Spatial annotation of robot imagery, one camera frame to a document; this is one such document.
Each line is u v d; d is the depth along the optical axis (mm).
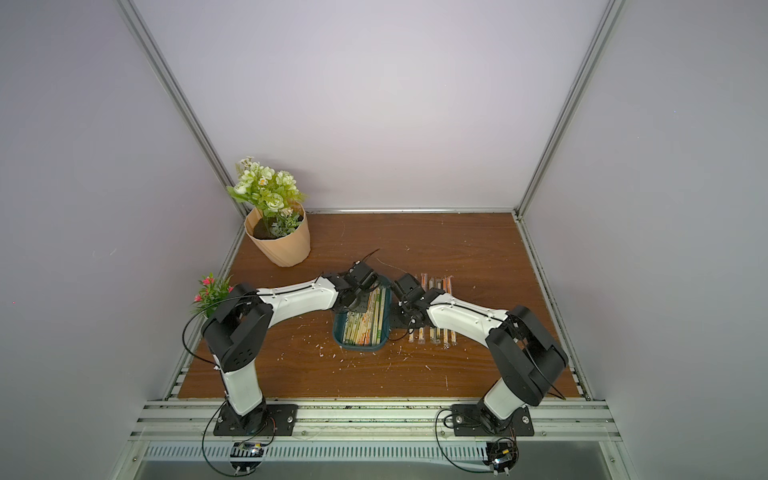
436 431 711
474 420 724
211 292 830
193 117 912
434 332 875
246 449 714
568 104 875
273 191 894
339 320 891
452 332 560
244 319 530
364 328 875
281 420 728
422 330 872
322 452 697
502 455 698
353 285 712
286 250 947
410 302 679
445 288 996
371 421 742
